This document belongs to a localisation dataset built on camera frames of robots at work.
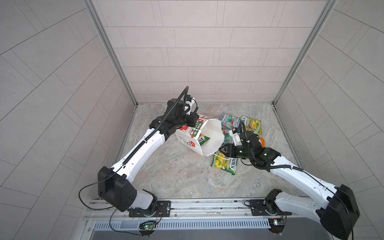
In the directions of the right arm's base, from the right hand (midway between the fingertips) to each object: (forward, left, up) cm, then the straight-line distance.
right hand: (220, 151), depth 76 cm
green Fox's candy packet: (+13, +8, -9) cm, 18 cm away
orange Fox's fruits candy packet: (+11, -30, -13) cm, 34 cm away
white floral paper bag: (+17, +3, -3) cm, 18 cm away
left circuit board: (-28, +36, -11) cm, 47 cm away
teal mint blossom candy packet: (+27, -11, -11) cm, 31 cm away
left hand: (+13, +8, +14) cm, 21 cm away
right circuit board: (-31, -23, -16) cm, 42 cm away
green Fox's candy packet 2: (0, -1, -11) cm, 11 cm away
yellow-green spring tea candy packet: (+23, -26, -11) cm, 37 cm away
